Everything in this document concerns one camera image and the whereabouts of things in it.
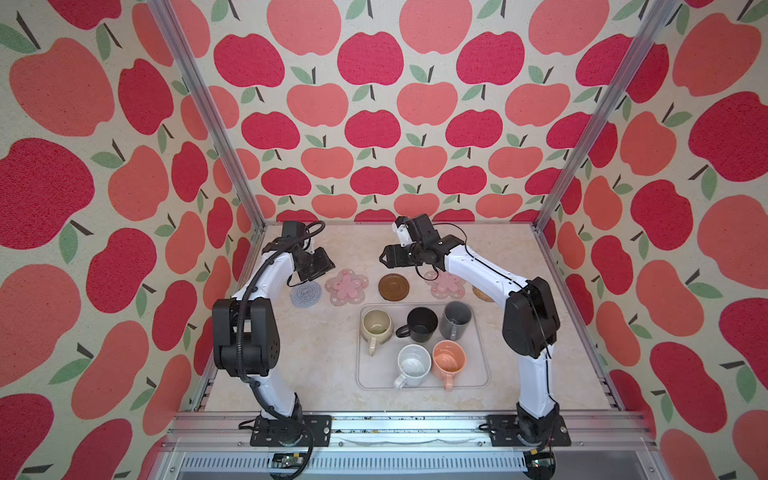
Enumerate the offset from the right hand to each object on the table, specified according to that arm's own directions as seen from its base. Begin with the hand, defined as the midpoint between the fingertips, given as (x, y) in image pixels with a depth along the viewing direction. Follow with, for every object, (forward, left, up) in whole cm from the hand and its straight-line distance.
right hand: (394, 255), depth 92 cm
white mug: (-28, -8, -14) cm, 32 cm away
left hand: (-4, +18, -3) cm, 19 cm away
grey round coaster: (-8, +29, -15) cm, 34 cm away
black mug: (-17, -10, -11) cm, 23 cm away
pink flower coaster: (-4, +16, -15) cm, 22 cm away
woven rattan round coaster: (-23, -19, +18) cm, 35 cm away
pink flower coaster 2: (+1, -18, -16) cm, 24 cm away
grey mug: (-14, -20, -12) cm, 27 cm away
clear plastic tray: (-26, -4, -7) cm, 27 cm away
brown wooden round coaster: (-2, 0, -15) cm, 15 cm away
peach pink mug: (-26, -18, -14) cm, 34 cm away
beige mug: (-18, +4, -13) cm, 23 cm away
